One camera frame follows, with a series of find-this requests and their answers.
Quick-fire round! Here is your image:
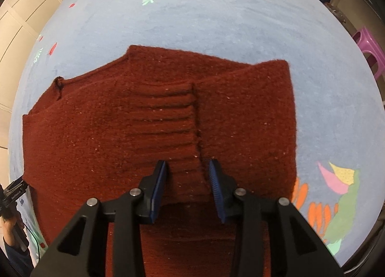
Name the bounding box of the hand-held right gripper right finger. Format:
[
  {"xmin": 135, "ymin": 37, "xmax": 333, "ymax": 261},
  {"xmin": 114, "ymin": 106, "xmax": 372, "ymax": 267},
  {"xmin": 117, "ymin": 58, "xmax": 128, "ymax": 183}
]
[{"xmin": 207, "ymin": 158, "xmax": 345, "ymax": 277}]

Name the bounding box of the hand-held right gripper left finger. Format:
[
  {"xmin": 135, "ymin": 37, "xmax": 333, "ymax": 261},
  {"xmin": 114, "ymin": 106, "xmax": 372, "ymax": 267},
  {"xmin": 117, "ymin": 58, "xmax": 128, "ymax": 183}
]
[{"xmin": 30, "ymin": 159, "xmax": 169, "ymax": 277}]

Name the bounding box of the dark red knitted sweater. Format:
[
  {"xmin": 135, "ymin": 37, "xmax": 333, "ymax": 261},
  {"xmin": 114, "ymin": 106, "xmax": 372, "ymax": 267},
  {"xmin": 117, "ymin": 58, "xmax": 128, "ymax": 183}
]
[{"xmin": 22, "ymin": 45, "xmax": 298, "ymax": 277}]

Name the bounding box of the person's left hand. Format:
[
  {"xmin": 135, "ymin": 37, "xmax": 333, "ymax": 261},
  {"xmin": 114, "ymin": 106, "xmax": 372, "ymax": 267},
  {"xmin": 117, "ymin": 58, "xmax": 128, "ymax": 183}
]
[{"xmin": 0, "ymin": 217, "xmax": 22, "ymax": 249}]

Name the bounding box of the blue printed bed sheet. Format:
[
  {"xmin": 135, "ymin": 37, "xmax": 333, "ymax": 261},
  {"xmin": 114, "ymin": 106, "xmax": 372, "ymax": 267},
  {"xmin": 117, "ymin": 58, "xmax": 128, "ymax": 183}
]
[{"xmin": 7, "ymin": 0, "xmax": 379, "ymax": 268}]

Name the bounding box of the white wardrobe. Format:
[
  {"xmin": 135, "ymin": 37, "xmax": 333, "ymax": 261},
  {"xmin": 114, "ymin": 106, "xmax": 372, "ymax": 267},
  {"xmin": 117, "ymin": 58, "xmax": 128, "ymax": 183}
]
[{"xmin": 0, "ymin": 0, "xmax": 65, "ymax": 151}]

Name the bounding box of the purple plastic stool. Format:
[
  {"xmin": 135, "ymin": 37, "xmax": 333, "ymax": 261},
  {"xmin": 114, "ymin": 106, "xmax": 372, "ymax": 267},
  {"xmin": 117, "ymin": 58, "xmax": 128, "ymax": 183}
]
[{"xmin": 352, "ymin": 26, "xmax": 385, "ymax": 80}]

